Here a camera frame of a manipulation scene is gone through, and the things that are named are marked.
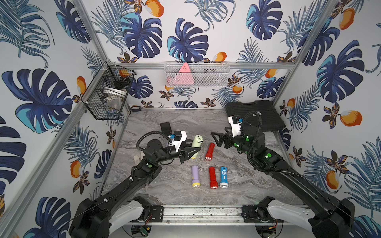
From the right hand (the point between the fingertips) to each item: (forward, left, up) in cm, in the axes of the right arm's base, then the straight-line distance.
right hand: (219, 129), depth 73 cm
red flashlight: (+3, +2, -27) cm, 27 cm away
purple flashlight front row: (-13, +11, -26) cm, 31 cm away
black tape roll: (+43, +61, -26) cm, 79 cm away
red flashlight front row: (-16, +1, -28) cm, 32 cm away
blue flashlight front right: (-17, -4, -26) cm, 31 cm away
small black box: (+20, +32, -24) cm, 45 cm away
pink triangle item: (+35, +18, +7) cm, 40 cm away
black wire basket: (+18, +60, +7) cm, 63 cm away
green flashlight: (-11, +11, +6) cm, 16 cm away
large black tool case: (+28, -43, -22) cm, 56 cm away
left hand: (-10, +10, +3) cm, 14 cm away
